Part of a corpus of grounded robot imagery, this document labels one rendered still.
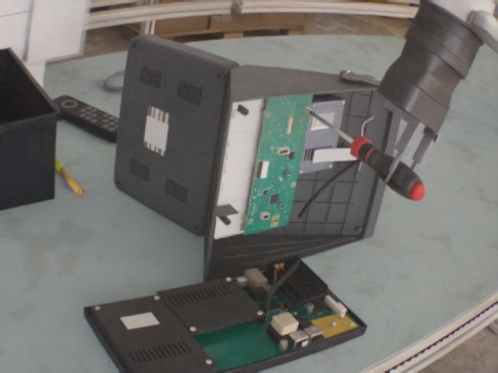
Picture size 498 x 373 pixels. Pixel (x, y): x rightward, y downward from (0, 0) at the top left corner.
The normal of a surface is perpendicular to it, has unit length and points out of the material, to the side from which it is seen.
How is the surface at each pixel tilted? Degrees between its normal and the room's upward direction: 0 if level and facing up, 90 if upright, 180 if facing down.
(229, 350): 0
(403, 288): 0
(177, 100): 90
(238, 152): 90
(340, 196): 90
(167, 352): 0
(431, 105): 90
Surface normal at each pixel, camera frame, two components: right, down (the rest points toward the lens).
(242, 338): 0.14, -0.86
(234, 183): 0.55, 0.48
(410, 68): -0.47, -0.50
